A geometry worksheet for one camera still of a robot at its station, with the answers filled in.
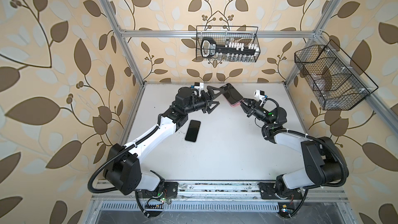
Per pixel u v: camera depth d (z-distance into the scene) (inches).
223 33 35.2
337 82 28.8
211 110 28.5
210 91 25.3
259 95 30.2
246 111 28.5
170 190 29.2
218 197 29.0
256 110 27.4
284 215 27.2
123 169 16.2
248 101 29.5
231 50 32.4
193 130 36.9
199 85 28.2
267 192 28.8
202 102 25.7
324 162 17.5
